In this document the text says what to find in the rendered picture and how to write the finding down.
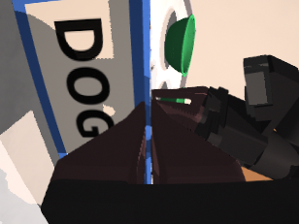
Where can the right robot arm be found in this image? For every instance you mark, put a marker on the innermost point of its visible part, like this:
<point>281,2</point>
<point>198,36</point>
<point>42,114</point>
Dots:
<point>273,88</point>

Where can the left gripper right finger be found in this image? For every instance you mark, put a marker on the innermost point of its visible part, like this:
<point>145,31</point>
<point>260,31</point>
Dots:
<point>185,157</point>

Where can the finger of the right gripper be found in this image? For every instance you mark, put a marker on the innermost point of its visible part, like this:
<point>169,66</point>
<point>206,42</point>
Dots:
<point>195,94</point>
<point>190,113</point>

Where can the dark grey table edge lip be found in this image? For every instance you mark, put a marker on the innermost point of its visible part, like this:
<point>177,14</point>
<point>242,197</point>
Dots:
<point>189,11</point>

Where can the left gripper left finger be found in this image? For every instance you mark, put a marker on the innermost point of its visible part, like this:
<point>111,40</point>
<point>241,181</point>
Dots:
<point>112,155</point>

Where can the blue dog food box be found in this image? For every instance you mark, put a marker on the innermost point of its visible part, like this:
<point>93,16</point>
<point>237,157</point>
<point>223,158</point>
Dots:
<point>87,59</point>

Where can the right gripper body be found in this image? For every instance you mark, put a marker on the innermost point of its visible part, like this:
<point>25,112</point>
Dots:
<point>215,105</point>

